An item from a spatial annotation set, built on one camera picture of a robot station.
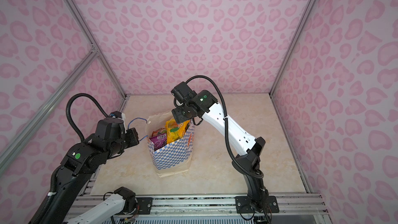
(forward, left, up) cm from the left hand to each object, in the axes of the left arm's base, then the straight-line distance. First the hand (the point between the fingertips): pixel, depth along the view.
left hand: (138, 130), depth 67 cm
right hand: (+9, -18, 0) cm, 20 cm away
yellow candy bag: (+2, -15, -3) cm, 16 cm away
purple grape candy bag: (+1, -6, -11) cm, 12 cm away
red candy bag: (+10, -3, -18) cm, 20 cm away
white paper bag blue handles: (-7, -14, -13) cm, 20 cm away
